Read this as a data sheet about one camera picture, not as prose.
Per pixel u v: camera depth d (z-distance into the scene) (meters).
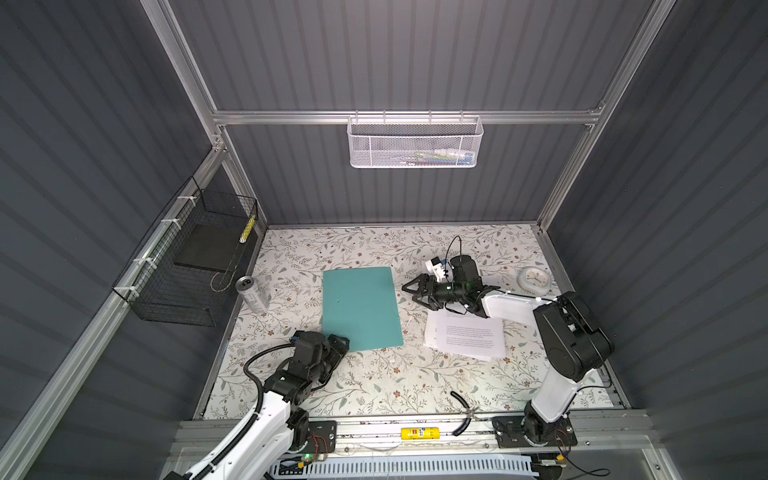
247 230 0.82
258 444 0.51
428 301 0.83
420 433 0.73
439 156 0.92
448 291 0.80
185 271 0.72
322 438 0.72
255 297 0.89
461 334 0.91
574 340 0.49
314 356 0.66
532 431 0.66
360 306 0.99
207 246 0.77
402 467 0.77
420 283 0.81
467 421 0.75
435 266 0.87
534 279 1.02
